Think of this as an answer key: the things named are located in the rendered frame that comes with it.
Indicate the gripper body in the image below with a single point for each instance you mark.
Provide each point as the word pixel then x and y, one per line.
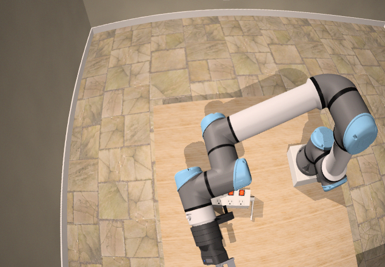
pixel 207 235

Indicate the white power strip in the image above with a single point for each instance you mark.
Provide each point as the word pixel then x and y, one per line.
pixel 235 199

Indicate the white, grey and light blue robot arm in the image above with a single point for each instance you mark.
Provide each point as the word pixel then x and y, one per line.
pixel 327 152

